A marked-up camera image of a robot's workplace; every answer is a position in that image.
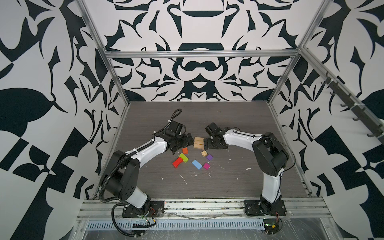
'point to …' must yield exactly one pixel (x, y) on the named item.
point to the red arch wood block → (179, 161)
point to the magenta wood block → (206, 166)
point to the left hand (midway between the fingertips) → (189, 140)
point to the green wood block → (184, 158)
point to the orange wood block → (185, 150)
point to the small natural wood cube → (204, 153)
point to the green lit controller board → (271, 225)
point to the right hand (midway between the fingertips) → (211, 144)
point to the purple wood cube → (209, 157)
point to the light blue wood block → (196, 164)
